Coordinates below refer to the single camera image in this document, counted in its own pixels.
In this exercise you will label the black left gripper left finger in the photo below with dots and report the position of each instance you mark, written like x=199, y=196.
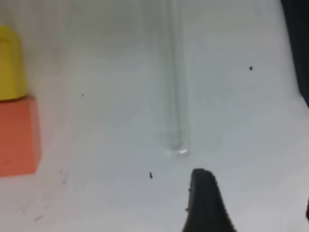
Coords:
x=206, y=210

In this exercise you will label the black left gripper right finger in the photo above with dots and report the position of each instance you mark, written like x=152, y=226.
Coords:
x=307, y=211

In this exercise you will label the clear glass test tube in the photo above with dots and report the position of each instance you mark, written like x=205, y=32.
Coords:
x=174, y=73

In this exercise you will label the orange block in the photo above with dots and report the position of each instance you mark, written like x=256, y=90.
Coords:
x=20, y=140

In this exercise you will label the yellow block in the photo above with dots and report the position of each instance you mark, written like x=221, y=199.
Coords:
x=13, y=83

